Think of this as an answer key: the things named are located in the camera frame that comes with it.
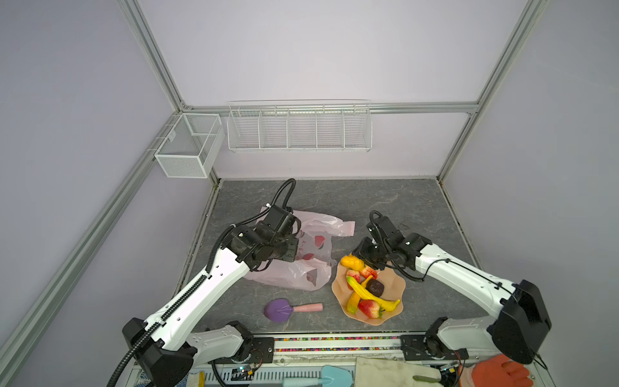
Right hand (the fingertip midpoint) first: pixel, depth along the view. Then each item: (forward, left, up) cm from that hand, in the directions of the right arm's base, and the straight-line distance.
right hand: (354, 256), depth 81 cm
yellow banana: (-10, -3, -8) cm, 13 cm away
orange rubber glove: (-31, -39, -10) cm, 51 cm away
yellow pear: (-3, +1, +1) cm, 3 cm away
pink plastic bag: (-8, +14, +7) cm, 18 cm away
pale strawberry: (-4, 0, -7) cm, 8 cm away
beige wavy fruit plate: (-7, -14, -9) cm, 18 cm away
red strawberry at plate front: (-15, -4, -6) cm, 17 cm away
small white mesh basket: (+42, +66, +14) cm, 79 cm away
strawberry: (-3, -5, -7) cm, 9 cm away
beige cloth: (-31, -7, -12) cm, 34 cm away
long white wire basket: (+50, +20, +18) cm, 57 cm away
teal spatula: (-32, +9, -12) cm, 36 cm away
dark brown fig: (-8, -7, -7) cm, 13 cm away
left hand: (-3, +21, +9) cm, 23 cm away
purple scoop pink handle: (-15, +25, -11) cm, 31 cm away
